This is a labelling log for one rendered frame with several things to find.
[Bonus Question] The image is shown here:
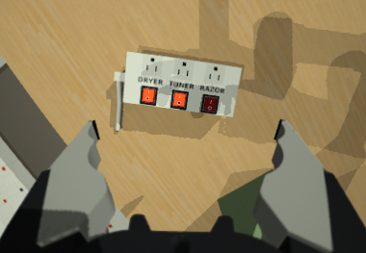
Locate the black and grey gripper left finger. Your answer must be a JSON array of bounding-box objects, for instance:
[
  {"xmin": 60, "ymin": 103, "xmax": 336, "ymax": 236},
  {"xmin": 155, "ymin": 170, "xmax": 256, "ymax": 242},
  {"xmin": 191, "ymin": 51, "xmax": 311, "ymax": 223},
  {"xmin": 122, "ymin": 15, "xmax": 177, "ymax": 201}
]
[{"xmin": 0, "ymin": 120, "xmax": 116, "ymax": 253}]

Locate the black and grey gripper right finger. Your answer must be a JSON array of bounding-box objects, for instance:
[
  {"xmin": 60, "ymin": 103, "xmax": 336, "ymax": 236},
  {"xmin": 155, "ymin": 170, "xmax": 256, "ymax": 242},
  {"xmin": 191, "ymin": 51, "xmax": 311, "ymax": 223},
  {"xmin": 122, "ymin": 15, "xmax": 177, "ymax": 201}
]
[{"xmin": 253, "ymin": 119, "xmax": 366, "ymax": 253}]

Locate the white power strip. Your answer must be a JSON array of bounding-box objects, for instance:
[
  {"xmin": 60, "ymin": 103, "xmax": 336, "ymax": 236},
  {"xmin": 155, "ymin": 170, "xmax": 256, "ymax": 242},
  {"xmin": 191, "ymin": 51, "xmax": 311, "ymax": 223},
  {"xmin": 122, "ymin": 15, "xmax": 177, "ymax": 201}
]
[{"xmin": 114, "ymin": 52, "xmax": 242, "ymax": 131}]

